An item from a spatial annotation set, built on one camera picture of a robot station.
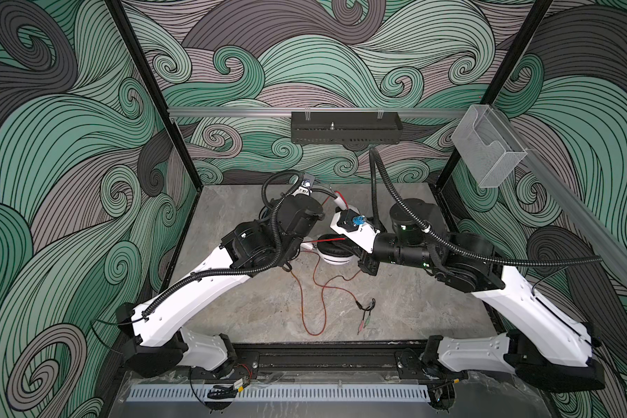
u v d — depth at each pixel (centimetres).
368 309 83
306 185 52
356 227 43
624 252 53
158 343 38
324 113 93
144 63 81
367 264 47
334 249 59
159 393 70
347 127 96
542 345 38
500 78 84
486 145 80
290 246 45
